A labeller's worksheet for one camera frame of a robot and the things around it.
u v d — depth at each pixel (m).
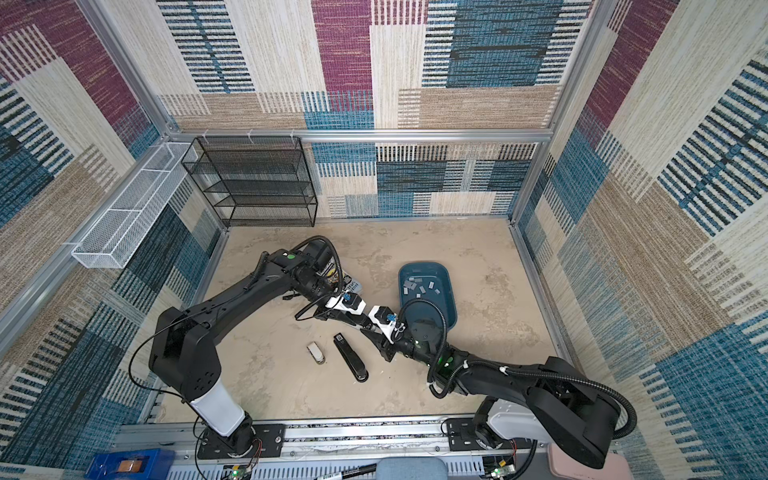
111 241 0.70
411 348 0.67
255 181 1.11
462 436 0.73
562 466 0.68
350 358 0.83
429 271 1.04
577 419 0.42
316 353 0.84
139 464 0.67
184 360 0.45
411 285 1.02
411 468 0.67
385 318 0.65
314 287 0.70
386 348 0.69
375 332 0.76
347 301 0.66
